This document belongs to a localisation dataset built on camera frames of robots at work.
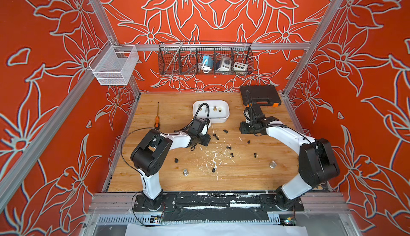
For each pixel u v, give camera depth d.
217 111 1.09
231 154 0.88
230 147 0.91
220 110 1.07
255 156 0.88
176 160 0.85
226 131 0.98
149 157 0.49
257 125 0.68
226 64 0.90
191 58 1.00
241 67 0.93
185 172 0.80
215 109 1.10
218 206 0.73
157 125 0.99
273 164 0.82
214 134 0.96
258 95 1.14
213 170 0.82
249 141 0.93
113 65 0.93
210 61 0.84
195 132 0.75
